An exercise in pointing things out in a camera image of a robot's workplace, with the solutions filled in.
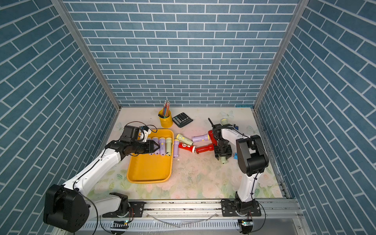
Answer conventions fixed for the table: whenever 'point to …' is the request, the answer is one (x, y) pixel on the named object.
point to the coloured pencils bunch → (166, 108)
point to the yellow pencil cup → (166, 123)
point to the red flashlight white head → (191, 148)
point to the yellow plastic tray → (149, 168)
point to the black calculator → (181, 119)
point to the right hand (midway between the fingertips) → (223, 158)
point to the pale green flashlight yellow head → (169, 141)
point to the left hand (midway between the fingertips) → (160, 147)
